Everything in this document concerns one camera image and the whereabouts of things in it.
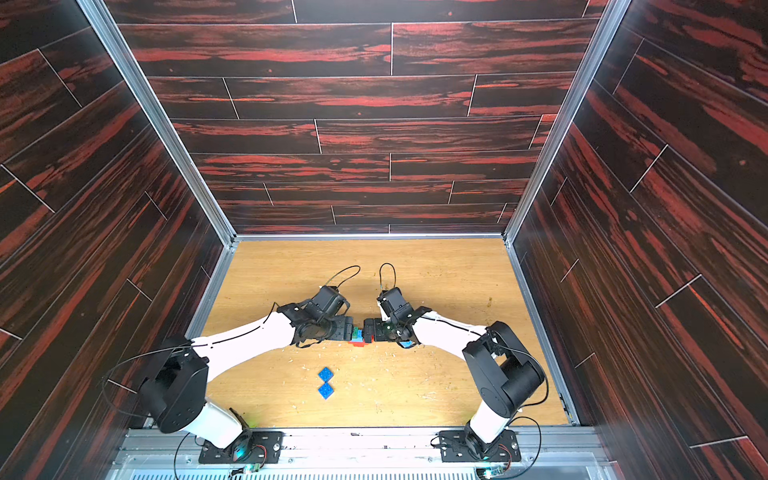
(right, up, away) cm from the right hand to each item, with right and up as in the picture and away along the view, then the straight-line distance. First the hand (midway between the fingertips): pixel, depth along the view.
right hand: (381, 329), depth 92 cm
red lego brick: (-6, -4, -4) cm, 8 cm away
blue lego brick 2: (-15, -15, -11) cm, 24 cm away
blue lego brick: (-16, -11, -8) cm, 21 cm away
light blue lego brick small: (+7, 0, -17) cm, 19 cm away
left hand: (-11, 0, -4) cm, 11 cm away
